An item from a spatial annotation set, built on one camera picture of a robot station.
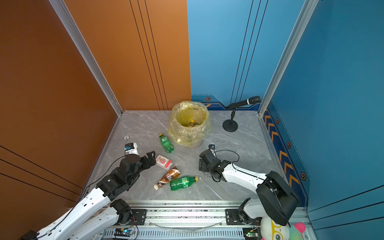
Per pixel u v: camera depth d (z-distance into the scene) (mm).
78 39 794
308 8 698
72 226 439
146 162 681
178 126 807
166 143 991
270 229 648
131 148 664
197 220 740
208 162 661
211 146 788
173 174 827
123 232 707
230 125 1098
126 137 1052
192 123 994
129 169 567
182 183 791
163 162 873
